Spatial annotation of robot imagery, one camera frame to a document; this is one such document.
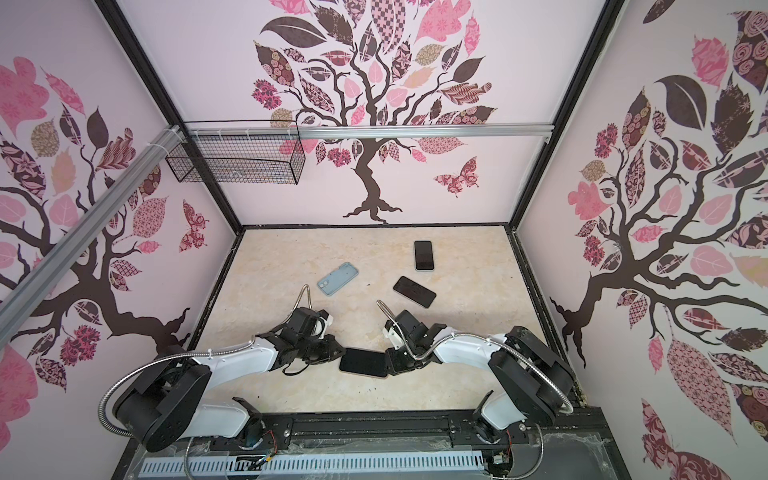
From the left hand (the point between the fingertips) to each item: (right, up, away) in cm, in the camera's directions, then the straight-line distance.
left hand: (345, 356), depth 86 cm
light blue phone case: (+23, +26, +21) cm, 40 cm away
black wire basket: (-36, +64, +9) cm, 74 cm away
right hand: (+12, -2, -2) cm, 12 cm away
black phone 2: (+26, +30, +25) cm, 47 cm away
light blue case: (-5, +22, +20) cm, 30 cm away
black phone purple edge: (+6, 0, -2) cm, 6 cm away
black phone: (+22, +18, +14) cm, 31 cm away
